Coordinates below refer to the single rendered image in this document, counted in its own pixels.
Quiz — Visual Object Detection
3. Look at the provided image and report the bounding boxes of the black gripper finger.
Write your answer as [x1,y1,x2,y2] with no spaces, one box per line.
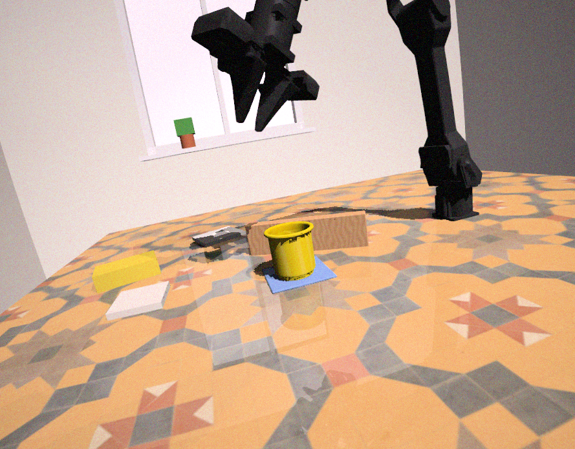
[218,52,267,123]
[255,82,301,132]

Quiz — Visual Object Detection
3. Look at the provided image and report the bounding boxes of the yellow rectangular block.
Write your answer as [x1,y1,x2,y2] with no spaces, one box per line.
[92,250,161,293]

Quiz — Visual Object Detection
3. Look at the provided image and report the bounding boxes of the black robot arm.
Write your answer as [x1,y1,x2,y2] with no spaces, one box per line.
[386,0,483,221]

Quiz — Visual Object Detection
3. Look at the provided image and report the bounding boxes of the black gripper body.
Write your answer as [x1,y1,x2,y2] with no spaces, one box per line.
[191,0,320,101]

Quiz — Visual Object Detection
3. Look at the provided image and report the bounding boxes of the yellow cup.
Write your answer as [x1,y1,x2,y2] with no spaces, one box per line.
[264,221,316,281]

